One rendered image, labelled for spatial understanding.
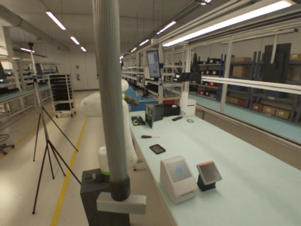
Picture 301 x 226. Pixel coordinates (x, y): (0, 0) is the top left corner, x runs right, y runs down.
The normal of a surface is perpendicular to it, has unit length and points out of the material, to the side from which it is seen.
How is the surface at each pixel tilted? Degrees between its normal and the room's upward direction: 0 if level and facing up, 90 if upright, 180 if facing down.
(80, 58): 90
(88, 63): 90
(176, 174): 30
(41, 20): 90
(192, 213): 0
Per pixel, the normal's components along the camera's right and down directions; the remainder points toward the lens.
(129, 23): 0.31, 0.28
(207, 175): 0.15, -0.66
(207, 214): 0.00, -0.96
